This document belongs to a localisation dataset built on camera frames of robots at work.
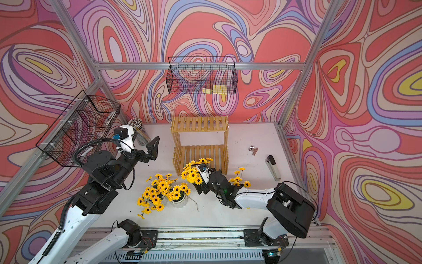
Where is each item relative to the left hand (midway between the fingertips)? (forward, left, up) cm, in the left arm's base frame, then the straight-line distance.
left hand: (149, 135), depth 60 cm
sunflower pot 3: (-5, -14, -20) cm, 25 cm away
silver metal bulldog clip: (+22, -51, -40) cm, 68 cm away
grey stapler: (+10, -58, -36) cm, 69 cm away
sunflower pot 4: (-13, -9, -25) cm, 30 cm away
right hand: (-1, -17, -33) cm, 38 cm away
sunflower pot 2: (-6, -35, -25) cm, 43 cm away
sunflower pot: (-14, +2, -26) cm, 30 cm away
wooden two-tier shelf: (+18, -5, -40) cm, 45 cm away
